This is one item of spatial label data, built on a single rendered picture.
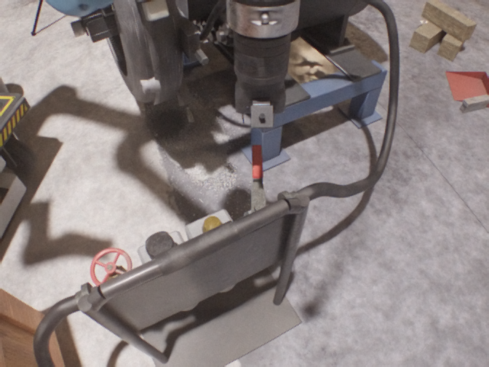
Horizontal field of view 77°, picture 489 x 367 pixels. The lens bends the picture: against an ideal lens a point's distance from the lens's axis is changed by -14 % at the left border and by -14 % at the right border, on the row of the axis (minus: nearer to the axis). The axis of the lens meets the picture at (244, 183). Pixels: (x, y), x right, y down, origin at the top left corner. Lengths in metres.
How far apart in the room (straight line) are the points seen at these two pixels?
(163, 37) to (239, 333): 0.79
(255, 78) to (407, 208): 0.94
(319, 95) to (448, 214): 0.64
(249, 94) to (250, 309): 0.69
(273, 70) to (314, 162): 0.89
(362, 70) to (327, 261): 0.70
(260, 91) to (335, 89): 0.77
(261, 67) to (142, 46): 0.43
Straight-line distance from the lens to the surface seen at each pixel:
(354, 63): 1.38
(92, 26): 0.98
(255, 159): 0.68
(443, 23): 2.25
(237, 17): 0.43
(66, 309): 0.66
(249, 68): 0.47
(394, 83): 1.10
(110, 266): 0.58
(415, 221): 1.30
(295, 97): 1.17
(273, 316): 1.04
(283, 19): 0.43
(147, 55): 0.86
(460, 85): 2.02
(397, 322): 1.13
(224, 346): 1.02
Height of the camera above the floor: 1.01
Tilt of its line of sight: 54 degrees down
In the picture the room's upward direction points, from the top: 1 degrees counter-clockwise
